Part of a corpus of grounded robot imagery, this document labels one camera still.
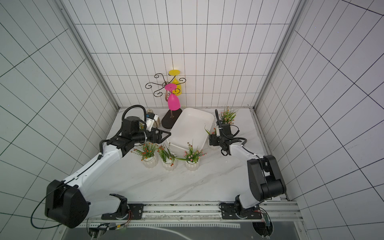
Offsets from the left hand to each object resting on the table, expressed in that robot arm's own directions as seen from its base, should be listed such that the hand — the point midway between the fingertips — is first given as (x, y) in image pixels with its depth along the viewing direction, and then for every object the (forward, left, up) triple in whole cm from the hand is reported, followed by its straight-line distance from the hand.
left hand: (164, 135), depth 78 cm
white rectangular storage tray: (+18, -15, -15) cm, 28 cm away
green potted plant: (-7, -1, -15) cm, 17 cm away
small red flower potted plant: (+1, -28, -6) cm, 28 cm away
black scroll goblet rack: (+29, +1, -19) cm, 35 cm away
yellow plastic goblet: (+23, -7, +11) cm, 27 cm away
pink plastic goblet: (+26, -3, +1) cm, 26 cm away
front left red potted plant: (-6, +9, -7) cm, 13 cm away
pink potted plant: (-11, -16, -14) cm, 24 cm away
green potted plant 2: (+18, -38, -7) cm, 42 cm away
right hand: (+10, -31, -13) cm, 35 cm away
